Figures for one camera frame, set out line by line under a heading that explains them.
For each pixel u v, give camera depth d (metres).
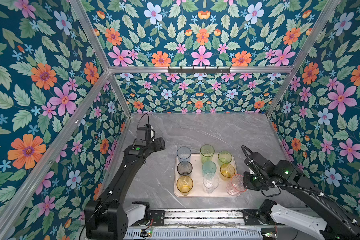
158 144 0.73
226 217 0.75
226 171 0.86
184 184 0.81
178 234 0.77
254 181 0.58
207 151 0.82
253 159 0.52
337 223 0.39
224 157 0.92
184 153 0.90
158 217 0.74
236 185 0.73
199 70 0.93
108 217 0.39
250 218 0.73
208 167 0.85
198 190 0.81
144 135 0.62
